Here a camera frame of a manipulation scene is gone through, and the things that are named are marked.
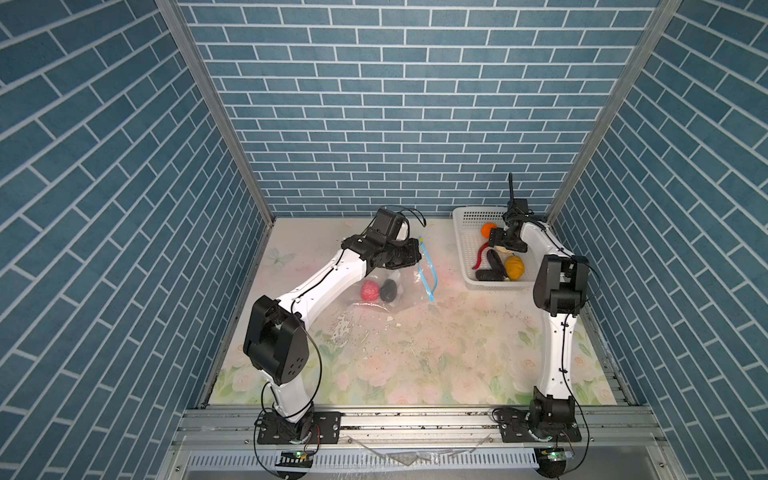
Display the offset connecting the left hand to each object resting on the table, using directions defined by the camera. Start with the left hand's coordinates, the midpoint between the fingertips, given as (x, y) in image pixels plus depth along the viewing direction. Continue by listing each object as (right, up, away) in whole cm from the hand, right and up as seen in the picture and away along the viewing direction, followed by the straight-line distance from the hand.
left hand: (424, 255), depth 82 cm
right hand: (+31, +5, +27) cm, 42 cm away
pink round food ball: (-16, -12, +11) cm, 23 cm away
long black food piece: (+27, -4, +21) cm, 35 cm away
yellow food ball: (+32, -5, +17) cm, 37 cm away
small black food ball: (-10, -12, +16) cm, 23 cm away
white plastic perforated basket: (+20, +11, +33) cm, 40 cm away
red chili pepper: (+23, +1, +27) cm, 35 cm away
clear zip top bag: (-1, -11, +14) cm, 18 cm away
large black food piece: (+24, -7, +17) cm, 30 cm away
